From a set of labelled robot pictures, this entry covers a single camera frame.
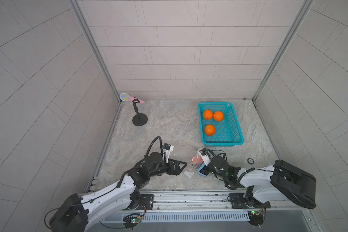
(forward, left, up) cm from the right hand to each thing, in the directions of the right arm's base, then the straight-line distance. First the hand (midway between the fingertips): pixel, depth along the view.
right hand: (195, 162), depth 83 cm
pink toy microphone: (+30, +38, +27) cm, 56 cm away
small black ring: (-1, -31, -2) cm, 31 cm away
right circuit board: (-27, -26, -5) cm, 38 cm away
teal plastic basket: (+20, -25, -2) cm, 32 cm away
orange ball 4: (+29, -19, +5) cm, 35 cm away
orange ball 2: (+19, -11, +3) cm, 23 cm away
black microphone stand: (+34, +37, +1) cm, 50 cm away
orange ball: (-2, 0, +10) cm, 10 cm away
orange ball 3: (+32, -12, +4) cm, 34 cm away
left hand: (-3, +7, +7) cm, 11 cm away
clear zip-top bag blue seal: (+4, +3, 0) cm, 5 cm away
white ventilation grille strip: (-23, +41, -2) cm, 47 cm away
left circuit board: (-25, +32, +1) cm, 41 cm away
